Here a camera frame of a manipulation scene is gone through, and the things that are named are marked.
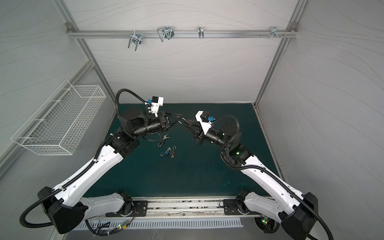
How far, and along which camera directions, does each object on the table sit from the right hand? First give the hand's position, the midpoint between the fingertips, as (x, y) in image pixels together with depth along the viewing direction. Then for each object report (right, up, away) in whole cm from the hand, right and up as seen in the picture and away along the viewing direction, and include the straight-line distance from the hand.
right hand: (190, 118), depth 62 cm
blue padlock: (-16, -22, +31) cm, 41 cm away
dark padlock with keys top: (-21, -16, +36) cm, 44 cm away
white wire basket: (-61, -4, +6) cm, 62 cm away
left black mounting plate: (-25, -46, +11) cm, 53 cm away
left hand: (-2, +1, -3) cm, 3 cm away
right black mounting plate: (+20, -45, +11) cm, 50 cm away
